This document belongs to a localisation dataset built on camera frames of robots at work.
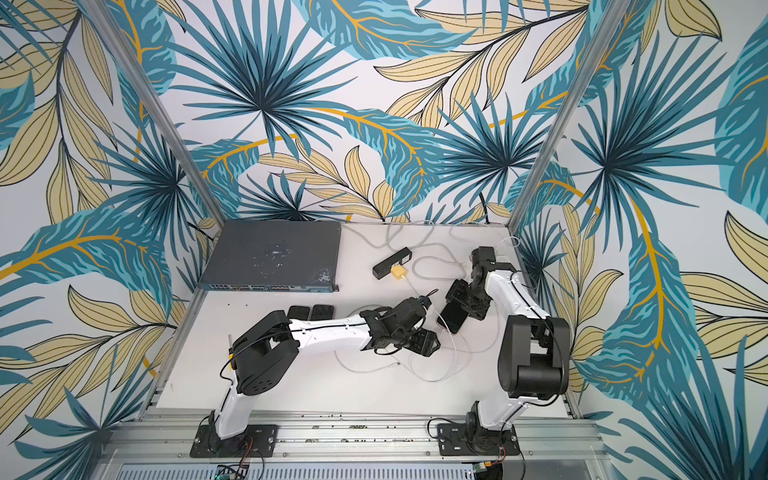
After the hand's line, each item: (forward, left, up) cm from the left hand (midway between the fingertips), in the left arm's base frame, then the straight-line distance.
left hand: (430, 346), depth 84 cm
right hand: (+12, -4, +2) cm, 13 cm away
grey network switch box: (+31, +51, 0) cm, 60 cm away
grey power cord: (+38, +3, -3) cm, 38 cm away
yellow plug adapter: (+29, +9, -4) cm, 30 cm away
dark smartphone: (+9, -7, +2) cm, 12 cm away
